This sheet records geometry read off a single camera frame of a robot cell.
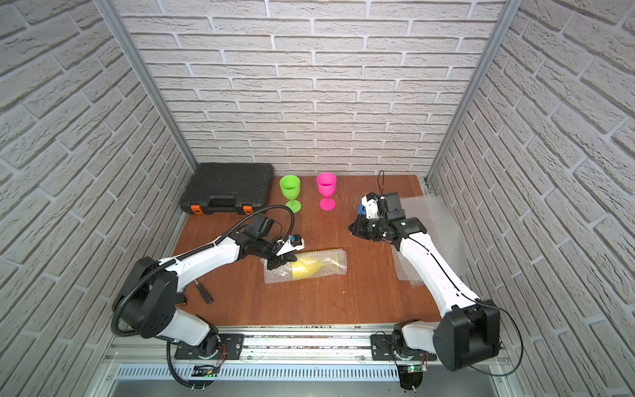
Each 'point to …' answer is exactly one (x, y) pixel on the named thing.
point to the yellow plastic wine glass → (308, 268)
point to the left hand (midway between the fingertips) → (296, 254)
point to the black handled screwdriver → (204, 293)
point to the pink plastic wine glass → (327, 183)
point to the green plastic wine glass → (290, 186)
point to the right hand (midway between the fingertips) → (353, 227)
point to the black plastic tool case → (217, 188)
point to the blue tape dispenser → (362, 209)
